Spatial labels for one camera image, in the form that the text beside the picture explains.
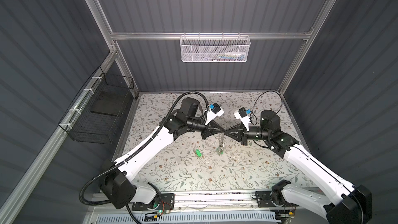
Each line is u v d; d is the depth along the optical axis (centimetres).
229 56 92
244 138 60
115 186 39
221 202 75
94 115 72
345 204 38
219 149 77
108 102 76
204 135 64
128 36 102
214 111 59
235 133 66
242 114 61
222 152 78
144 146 45
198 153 90
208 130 59
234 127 67
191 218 77
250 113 61
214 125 61
